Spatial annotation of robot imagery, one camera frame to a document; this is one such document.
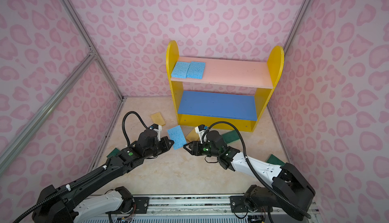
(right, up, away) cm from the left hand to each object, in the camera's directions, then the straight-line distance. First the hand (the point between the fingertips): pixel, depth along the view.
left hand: (176, 139), depth 78 cm
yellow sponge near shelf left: (-17, +9, +28) cm, 34 cm away
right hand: (+5, -3, -3) cm, 7 cm away
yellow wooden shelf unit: (+27, +28, +44) cm, 59 cm away
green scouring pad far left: (-39, -10, +12) cm, 42 cm away
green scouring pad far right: (+53, -13, +8) cm, 56 cm away
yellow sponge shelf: (+8, -1, +18) cm, 20 cm away
